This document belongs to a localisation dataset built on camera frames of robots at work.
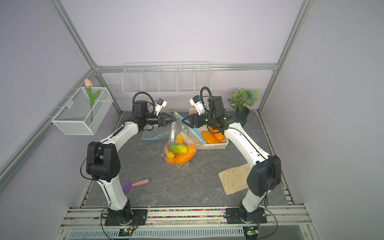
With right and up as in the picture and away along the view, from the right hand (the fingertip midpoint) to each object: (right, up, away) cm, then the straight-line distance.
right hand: (185, 118), depth 76 cm
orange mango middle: (-10, -24, +11) cm, 29 cm away
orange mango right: (+21, -10, +23) cm, 33 cm away
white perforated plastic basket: (+23, -16, +20) cm, 34 cm away
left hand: (-6, 0, +7) cm, 9 cm away
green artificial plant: (+33, +13, +15) cm, 39 cm away
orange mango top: (+14, -12, +22) cm, 29 cm away
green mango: (-3, -17, +5) cm, 18 cm away
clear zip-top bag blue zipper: (+2, -10, +11) cm, 15 cm away
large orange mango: (-2, -22, +7) cm, 24 cm away
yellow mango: (-5, -12, +15) cm, 20 cm away
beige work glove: (+28, -35, +10) cm, 46 cm away
